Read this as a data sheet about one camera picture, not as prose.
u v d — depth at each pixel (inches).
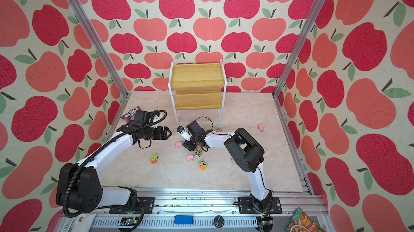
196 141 31.7
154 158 34.1
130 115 41.2
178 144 36.6
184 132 33.7
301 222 27.1
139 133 24.8
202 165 33.4
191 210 28.9
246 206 28.7
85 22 32.6
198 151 35.0
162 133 30.5
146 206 29.5
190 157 34.7
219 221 24.5
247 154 20.2
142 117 26.7
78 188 16.4
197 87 31.1
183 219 27.5
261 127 39.6
